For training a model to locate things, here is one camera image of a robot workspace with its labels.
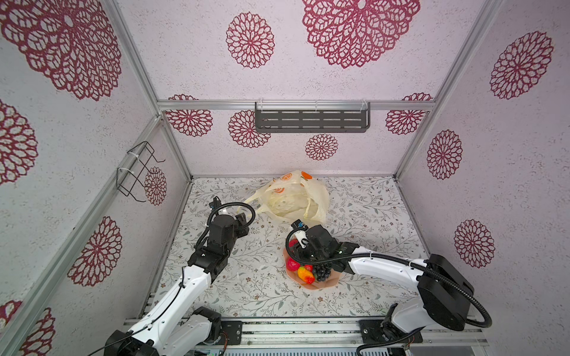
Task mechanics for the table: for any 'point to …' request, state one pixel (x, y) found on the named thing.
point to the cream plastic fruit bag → (295, 195)
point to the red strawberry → (309, 279)
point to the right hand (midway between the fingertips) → (289, 246)
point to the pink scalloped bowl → (332, 280)
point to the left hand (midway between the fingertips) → (240, 217)
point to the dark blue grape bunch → (322, 271)
